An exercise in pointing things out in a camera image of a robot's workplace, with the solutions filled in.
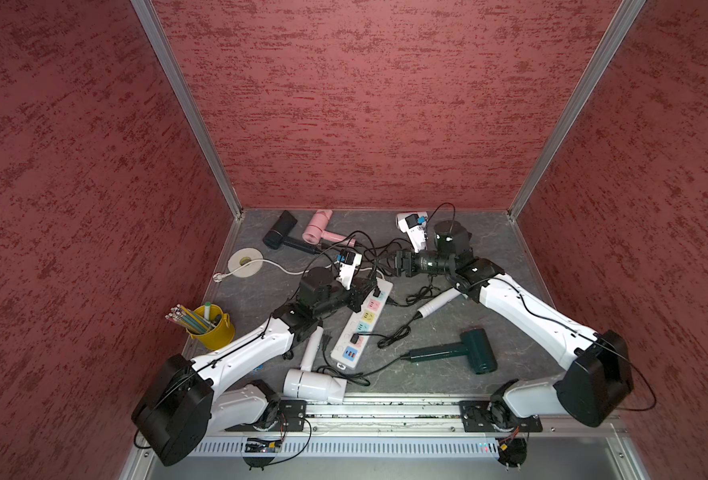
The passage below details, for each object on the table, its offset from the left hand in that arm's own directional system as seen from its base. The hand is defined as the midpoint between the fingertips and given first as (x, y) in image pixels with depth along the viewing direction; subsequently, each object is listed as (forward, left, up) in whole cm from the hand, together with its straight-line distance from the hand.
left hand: (374, 288), depth 77 cm
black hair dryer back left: (+29, +34, -14) cm, 47 cm away
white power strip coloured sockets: (-9, +6, -15) cm, 19 cm away
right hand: (+4, -2, +6) cm, 7 cm away
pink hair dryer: (+33, +21, -14) cm, 41 cm away
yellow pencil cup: (-7, +45, -10) cm, 47 cm away
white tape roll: (+23, +47, -19) cm, 56 cm away
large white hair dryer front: (-20, +18, -13) cm, 30 cm away
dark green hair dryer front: (-9, -29, -14) cm, 33 cm away
